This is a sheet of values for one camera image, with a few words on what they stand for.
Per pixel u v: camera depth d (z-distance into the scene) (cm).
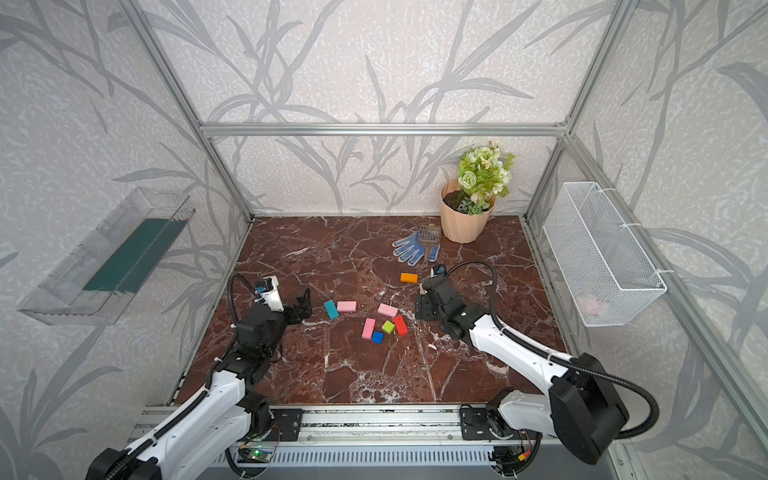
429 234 112
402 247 111
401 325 91
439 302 65
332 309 94
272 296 72
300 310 76
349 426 75
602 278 61
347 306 94
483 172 95
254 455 71
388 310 94
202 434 50
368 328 89
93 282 62
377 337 88
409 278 102
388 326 90
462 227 102
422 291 99
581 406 40
